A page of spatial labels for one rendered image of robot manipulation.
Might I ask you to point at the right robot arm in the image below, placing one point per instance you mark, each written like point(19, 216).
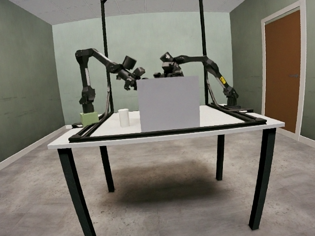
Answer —
point(88, 94)

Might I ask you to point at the white cylinder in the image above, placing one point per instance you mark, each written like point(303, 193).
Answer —
point(124, 118)

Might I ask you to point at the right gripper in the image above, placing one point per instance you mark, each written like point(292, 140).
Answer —
point(130, 82)

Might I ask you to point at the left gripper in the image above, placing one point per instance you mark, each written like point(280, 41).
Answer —
point(169, 74)

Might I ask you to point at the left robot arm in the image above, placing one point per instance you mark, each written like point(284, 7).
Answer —
point(169, 63)

